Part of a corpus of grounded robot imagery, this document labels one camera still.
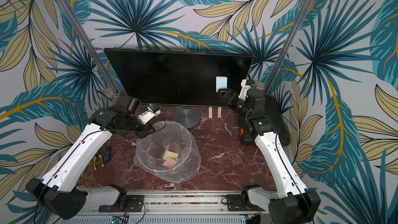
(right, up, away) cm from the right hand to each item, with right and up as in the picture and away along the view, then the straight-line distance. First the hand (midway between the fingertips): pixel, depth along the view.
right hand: (223, 92), depth 70 cm
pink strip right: (+1, -9, +20) cm, 22 cm away
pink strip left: (-5, -10, +22) cm, 24 cm away
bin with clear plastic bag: (-33, -27, 0) cm, 43 cm away
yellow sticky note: (-26, -31, +11) cm, 42 cm away
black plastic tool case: (+16, -23, +19) cm, 34 cm away
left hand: (-34, -18, +1) cm, 38 cm away
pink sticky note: (-24, -32, 0) cm, 40 cm away
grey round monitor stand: (-19, -13, +34) cm, 41 cm away
